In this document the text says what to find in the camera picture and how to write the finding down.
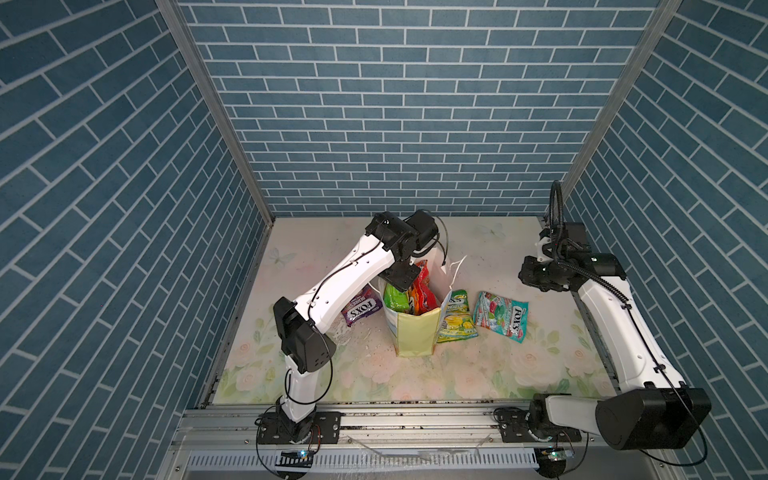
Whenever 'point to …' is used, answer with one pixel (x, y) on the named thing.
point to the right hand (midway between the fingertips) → (521, 270)
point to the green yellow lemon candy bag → (458, 323)
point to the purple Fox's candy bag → (365, 302)
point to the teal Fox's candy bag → (501, 314)
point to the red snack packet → (426, 298)
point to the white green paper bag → (417, 335)
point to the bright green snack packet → (396, 300)
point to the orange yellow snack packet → (412, 301)
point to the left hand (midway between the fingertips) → (398, 280)
